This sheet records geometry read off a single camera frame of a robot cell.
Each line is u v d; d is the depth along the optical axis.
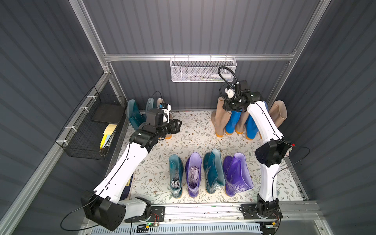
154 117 0.53
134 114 0.82
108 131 0.75
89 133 0.72
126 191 0.79
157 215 0.72
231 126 0.97
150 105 0.88
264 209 0.65
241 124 0.97
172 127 0.65
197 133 1.06
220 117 0.95
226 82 0.78
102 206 0.38
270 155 0.55
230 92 0.80
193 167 0.73
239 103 0.64
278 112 0.84
